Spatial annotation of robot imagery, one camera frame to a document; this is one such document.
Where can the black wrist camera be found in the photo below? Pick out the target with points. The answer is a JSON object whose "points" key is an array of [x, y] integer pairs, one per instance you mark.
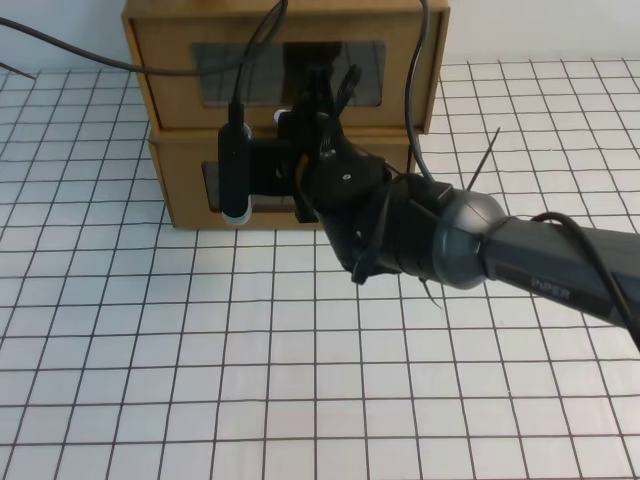
{"points": [[249, 167]]}

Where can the brown shoebox drawer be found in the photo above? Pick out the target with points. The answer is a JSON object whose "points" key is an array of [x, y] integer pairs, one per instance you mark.
{"points": [[160, 75]]}

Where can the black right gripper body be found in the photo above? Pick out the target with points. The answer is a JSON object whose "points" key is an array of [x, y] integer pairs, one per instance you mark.
{"points": [[341, 187]]}

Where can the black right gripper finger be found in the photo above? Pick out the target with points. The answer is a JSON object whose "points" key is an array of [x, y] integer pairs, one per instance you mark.
{"points": [[346, 90], [316, 97]]}

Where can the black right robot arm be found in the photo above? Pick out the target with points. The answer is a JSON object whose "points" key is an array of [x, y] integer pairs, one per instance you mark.
{"points": [[380, 220]]}

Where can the white drawer handle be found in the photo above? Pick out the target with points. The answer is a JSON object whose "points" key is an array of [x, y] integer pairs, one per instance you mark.
{"points": [[280, 114]]}

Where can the white grid tablecloth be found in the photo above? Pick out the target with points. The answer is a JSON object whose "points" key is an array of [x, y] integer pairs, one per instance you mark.
{"points": [[133, 350]]}

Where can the lower brown cardboard shoebox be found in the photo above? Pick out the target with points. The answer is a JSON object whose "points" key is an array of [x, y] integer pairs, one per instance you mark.
{"points": [[178, 156]]}

